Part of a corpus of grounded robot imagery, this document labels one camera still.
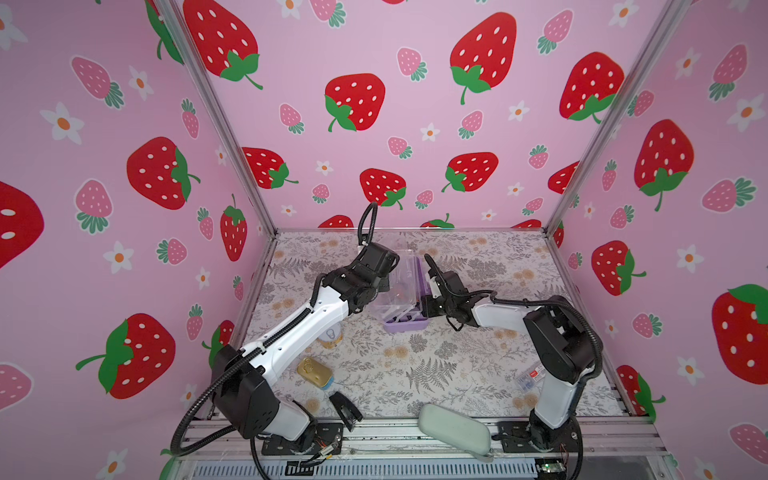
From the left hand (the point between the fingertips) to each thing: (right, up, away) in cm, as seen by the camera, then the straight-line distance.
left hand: (377, 272), depth 81 cm
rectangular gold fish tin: (-17, -28, +1) cm, 33 cm away
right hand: (+13, -11, +15) cm, 23 cm away
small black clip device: (-8, -37, -3) cm, 38 cm away
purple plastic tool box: (+6, -10, +1) cm, 12 cm away
